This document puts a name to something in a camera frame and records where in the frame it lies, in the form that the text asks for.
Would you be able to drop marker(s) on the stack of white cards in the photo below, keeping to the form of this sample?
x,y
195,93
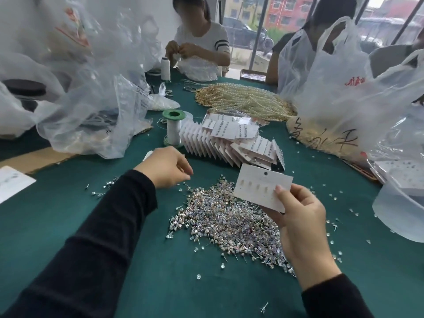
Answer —
x,y
148,155

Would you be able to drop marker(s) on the person's left forearm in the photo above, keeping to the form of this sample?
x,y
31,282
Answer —
x,y
86,248

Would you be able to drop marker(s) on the dark parked car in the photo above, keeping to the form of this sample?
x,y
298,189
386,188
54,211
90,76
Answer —
x,y
245,34

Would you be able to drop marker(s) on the black-lidded jar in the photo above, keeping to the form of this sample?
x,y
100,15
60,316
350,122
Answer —
x,y
24,87

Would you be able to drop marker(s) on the translucent white plastic bag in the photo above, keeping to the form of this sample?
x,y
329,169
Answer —
x,y
16,105

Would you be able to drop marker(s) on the heap of clear plastic bags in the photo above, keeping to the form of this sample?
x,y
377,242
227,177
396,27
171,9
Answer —
x,y
400,142

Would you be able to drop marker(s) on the white red-printed plastic bag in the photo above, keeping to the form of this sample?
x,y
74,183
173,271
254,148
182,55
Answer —
x,y
99,33

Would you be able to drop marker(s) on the pile of pearl strands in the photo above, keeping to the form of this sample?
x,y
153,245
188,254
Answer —
x,y
245,100

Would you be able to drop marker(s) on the brown cardboard sheet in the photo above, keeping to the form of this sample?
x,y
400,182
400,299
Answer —
x,y
36,162

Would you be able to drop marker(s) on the large white studded card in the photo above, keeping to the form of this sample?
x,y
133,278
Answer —
x,y
13,183

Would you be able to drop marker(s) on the single ear stud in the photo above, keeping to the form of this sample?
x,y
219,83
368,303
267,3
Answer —
x,y
264,308

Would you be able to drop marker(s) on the small bag of pearls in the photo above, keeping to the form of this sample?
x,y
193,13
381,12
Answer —
x,y
164,102

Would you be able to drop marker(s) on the white earring card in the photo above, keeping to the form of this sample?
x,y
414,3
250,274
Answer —
x,y
258,188

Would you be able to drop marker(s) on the pile of silver stud earrings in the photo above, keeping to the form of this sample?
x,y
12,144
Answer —
x,y
218,218

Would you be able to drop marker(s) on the row of white cards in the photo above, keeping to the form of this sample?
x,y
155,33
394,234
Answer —
x,y
212,142

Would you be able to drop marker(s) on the orange and black tool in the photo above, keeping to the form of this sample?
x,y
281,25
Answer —
x,y
359,170

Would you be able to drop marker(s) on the person's right hand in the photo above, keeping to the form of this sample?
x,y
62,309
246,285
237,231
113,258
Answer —
x,y
304,235

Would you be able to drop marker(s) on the person's right forearm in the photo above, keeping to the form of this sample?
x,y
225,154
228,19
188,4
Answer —
x,y
334,299

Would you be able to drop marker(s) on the white handwritten plastic bag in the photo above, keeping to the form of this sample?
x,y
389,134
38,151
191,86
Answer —
x,y
344,96

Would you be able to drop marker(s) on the small scatter of silver studs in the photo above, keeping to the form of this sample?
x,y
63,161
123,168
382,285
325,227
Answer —
x,y
107,187

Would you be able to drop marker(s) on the white thread cone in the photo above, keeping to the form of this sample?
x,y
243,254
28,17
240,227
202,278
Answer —
x,y
165,69

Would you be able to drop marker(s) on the clear plastic bowl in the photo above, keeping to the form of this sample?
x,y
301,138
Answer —
x,y
400,211

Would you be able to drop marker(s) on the green spool of white thread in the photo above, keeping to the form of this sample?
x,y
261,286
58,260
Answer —
x,y
173,127

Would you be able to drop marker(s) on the person's left hand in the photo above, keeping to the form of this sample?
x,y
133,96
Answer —
x,y
165,168

